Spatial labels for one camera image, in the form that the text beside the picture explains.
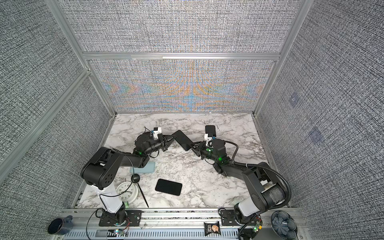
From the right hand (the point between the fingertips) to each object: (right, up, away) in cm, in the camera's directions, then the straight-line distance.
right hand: (188, 144), depth 83 cm
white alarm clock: (-32, -24, -5) cm, 40 cm away
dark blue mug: (-60, -37, -13) cm, 71 cm away
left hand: (-7, +3, +2) cm, 8 cm away
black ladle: (-30, -20, +3) cm, 37 cm away
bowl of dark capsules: (+45, -36, -13) cm, 60 cm away
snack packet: (+12, -37, -13) cm, 42 cm away
